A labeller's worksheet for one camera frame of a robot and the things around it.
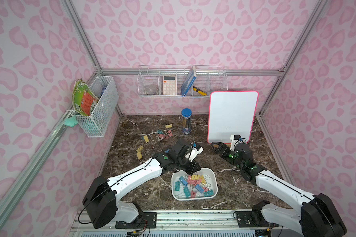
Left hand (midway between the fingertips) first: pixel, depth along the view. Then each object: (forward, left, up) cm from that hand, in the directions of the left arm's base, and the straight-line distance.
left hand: (200, 165), depth 75 cm
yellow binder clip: (+40, +20, -17) cm, 48 cm away
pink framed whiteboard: (+30, -20, +7) cm, 37 cm away
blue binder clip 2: (-7, 0, -14) cm, 16 cm away
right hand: (+11, -9, 0) cm, 14 cm away
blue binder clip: (-3, +8, -14) cm, 17 cm away
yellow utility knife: (+47, -3, +10) cm, 48 cm away
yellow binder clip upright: (+26, +34, -15) cm, 46 cm away
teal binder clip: (-5, +12, -15) cm, 20 cm away
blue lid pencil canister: (+32, +6, -2) cm, 33 cm away
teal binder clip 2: (+34, +26, -17) cm, 46 cm away
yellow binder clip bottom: (+13, +37, -14) cm, 42 cm away
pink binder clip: (-11, +4, -12) cm, 16 cm away
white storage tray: (-5, -1, -15) cm, 16 cm away
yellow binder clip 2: (+20, +38, -16) cm, 46 cm away
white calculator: (+48, +17, +14) cm, 53 cm away
